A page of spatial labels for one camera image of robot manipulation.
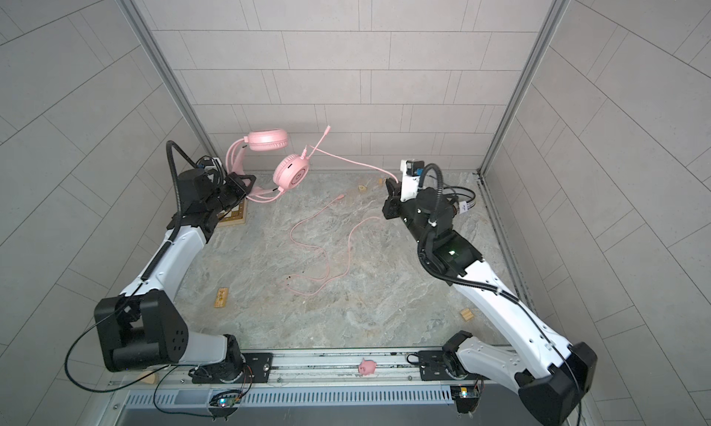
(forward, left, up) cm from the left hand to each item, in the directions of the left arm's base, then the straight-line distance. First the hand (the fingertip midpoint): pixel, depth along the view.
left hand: (260, 171), depth 79 cm
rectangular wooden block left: (-28, +12, -25) cm, 40 cm away
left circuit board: (-52, +1, -22) cm, 57 cm away
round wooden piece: (-48, +22, -24) cm, 59 cm away
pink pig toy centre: (-45, -32, -25) cm, 61 cm away
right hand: (-11, -36, +9) cm, 38 cm away
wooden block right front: (-32, -60, -26) cm, 73 cm away
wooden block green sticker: (+17, -29, -28) cm, 43 cm away
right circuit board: (-51, -56, -27) cm, 81 cm away
